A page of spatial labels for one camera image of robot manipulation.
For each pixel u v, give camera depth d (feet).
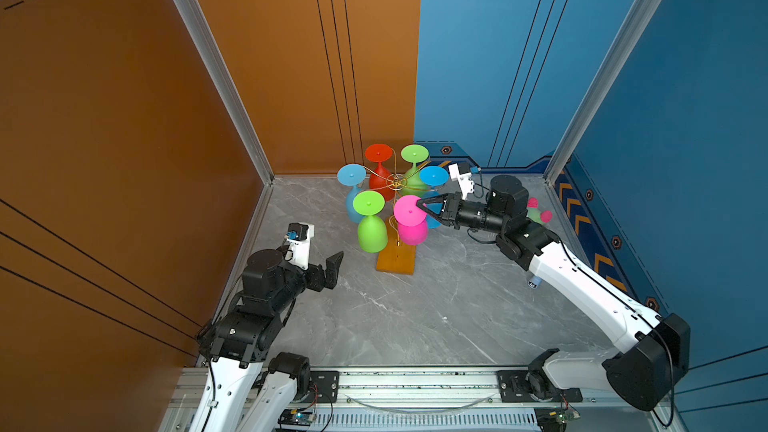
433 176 2.43
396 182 2.48
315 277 1.94
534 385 2.11
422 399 2.38
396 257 3.15
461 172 2.11
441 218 2.02
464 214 2.01
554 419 2.31
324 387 2.42
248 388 1.50
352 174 2.48
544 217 3.26
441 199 2.08
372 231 2.44
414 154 2.61
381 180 2.86
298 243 1.85
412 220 2.17
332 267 1.99
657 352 1.25
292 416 2.32
